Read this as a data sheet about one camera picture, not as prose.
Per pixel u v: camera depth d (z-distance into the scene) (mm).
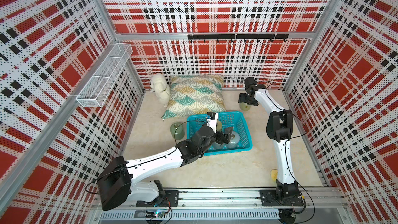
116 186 406
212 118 639
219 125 921
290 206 716
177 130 901
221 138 656
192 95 959
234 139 845
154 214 693
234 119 980
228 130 707
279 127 635
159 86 985
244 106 1016
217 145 662
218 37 886
